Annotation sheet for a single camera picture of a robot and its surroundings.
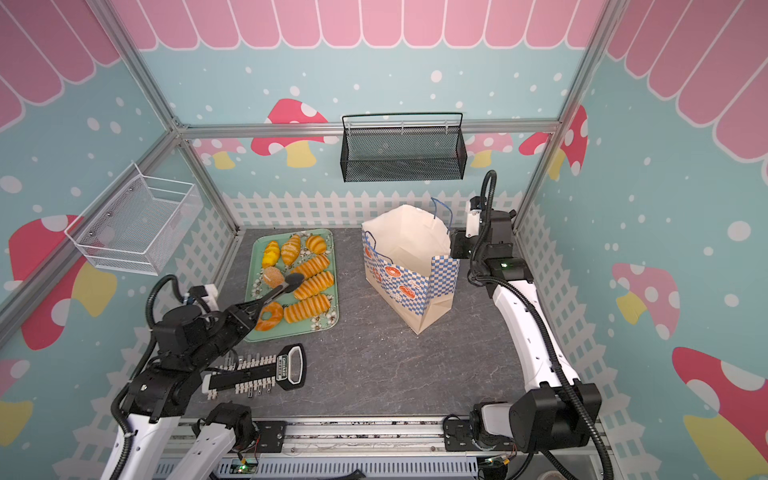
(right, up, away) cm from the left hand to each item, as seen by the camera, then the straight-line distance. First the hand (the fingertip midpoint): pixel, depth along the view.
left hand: (263, 310), depth 70 cm
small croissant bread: (-7, +16, +39) cm, 42 cm away
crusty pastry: (+4, +3, +28) cm, 29 cm away
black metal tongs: (-1, 0, -4) cm, 4 cm away
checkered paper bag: (+36, +12, +32) cm, 49 cm away
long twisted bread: (+2, +9, +33) cm, 34 cm away
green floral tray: (+1, +18, +40) cm, 44 cm away
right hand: (+47, +19, +7) cm, 52 cm away
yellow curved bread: (-14, +14, +38) cm, 43 cm away
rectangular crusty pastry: (+3, -4, +24) cm, 24 cm away
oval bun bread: (-9, +6, +30) cm, 32 cm away
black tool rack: (-8, -20, +13) cm, 25 cm away
